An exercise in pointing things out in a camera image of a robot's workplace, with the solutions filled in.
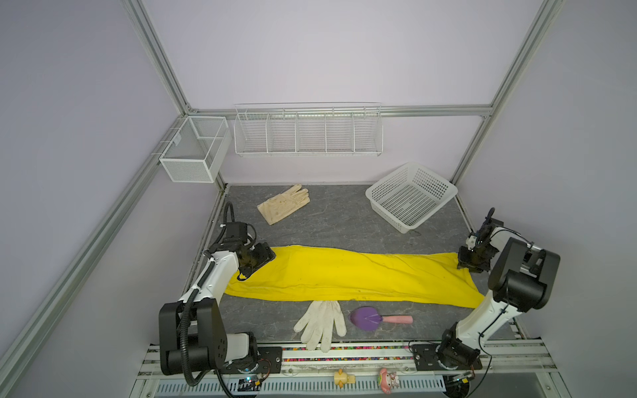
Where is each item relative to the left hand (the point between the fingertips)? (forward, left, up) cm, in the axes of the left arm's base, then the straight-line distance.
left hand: (268, 260), depth 86 cm
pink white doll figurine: (-37, -35, -4) cm, 51 cm away
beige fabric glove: (+31, 0, -8) cm, 32 cm away
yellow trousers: (-3, -22, -8) cm, 23 cm away
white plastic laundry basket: (+33, -61, -7) cm, 69 cm away
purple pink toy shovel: (-20, -33, -6) cm, 39 cm away
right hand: (-4, -73, -8) cm, 74 cm away
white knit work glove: (-20, -17, -8) cm, 27 cm away
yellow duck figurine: (-36, -22, -3) cm, 42 cm away
